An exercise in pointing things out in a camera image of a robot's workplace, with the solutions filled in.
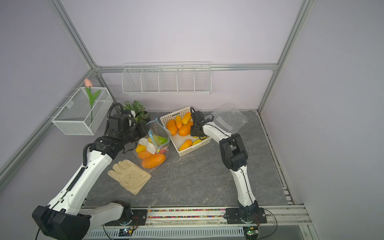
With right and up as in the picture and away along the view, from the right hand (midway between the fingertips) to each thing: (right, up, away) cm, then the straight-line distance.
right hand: (194, 131), depth 102 cm
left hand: (-21, +3, -28) cm, 35 cm away
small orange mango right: (-31, -14, -11) cm, 36 cm away
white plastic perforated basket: (-11, +4, +4) cm, 13 cm away
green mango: (-20, -4, -17) cm, 26 cm away
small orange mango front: (-4, -8, -6) cm, 11 cm away
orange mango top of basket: (-6, +10, +10) cm, 15 cm away
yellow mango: (+1, -7, -4) cm, 8 cm away
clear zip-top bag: (+24, +9, 0) cm, 26 cm away
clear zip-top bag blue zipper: (-22, -10, -22) cm, 33 cm away
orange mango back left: (-16, +3, +2) cm, 16 cm away
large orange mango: (-24, -17, -16) cm, 33 cm away
